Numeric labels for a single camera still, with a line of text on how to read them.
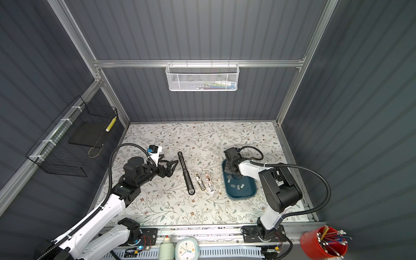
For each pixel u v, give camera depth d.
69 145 0.72
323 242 0.59
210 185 0.89
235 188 0.88
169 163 0.69
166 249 0.64
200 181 0.89
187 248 0.69
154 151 0.65
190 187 0.87
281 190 0.47
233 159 0.75
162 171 0.69
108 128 0.80
